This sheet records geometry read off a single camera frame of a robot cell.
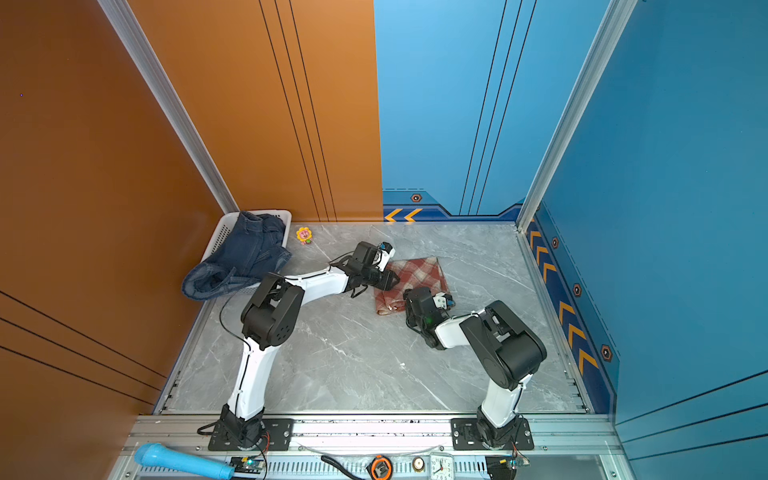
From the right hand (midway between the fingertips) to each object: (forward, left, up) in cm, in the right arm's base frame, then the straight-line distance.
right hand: (400, 295), depth 96 cm
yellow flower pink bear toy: (+26, +36, +2) cm, 44 cm away
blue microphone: (-43, +57, 0) cm, 71 cm away
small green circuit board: (-44, +38, -4) cm, 58 cm away
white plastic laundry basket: (+23, +64, +6) cm, 68 cm away
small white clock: (-45, -9, -2) cm, 46 cm away
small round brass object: (-45, -4, 0) cm, 45 cm away
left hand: (+8, +1, 0) cm, 8 cm away
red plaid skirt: (+8, -4, +1) cm, 9 cm away
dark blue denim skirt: (+15, +50, +6) cm, 53 cm away
